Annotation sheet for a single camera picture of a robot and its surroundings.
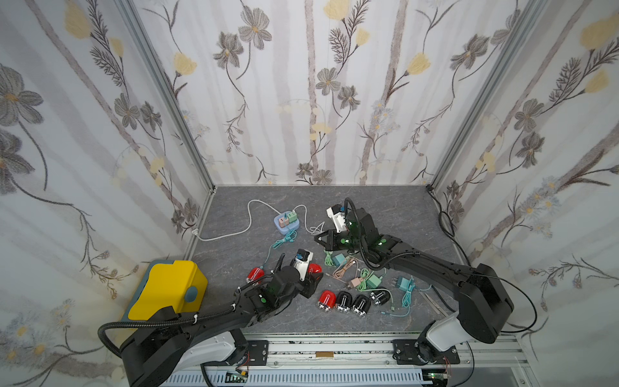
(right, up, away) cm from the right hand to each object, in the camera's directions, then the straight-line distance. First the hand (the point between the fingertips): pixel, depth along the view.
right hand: (317, 236), depth 77 cm
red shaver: (-23, -15, +11) cm, 30 cm away
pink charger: (+14, -17, +9) cm, 24 cm away
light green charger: (+21, -18, +10) cm, 29 cm away
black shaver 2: (+15, -24, +5) cm, 29 cm away
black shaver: (+9, -23, +5) cm, 25 cm away
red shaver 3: (+3, -23, +5) cm, 23 cm away
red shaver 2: (-1, -11, +2) cm, 11 cm away
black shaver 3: (+22, -22, +7) cm, 32 cm away
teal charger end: (+9, -11, +15) cm, 20 cm away
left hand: (0, -12, +4) cm, 13 cm away
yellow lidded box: (-48, -15, -2) cm, 50 cm away
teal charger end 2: (+32, -18, +8) cm, 38 cm away
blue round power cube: (-13, +3, +24) cm, 27 cm away
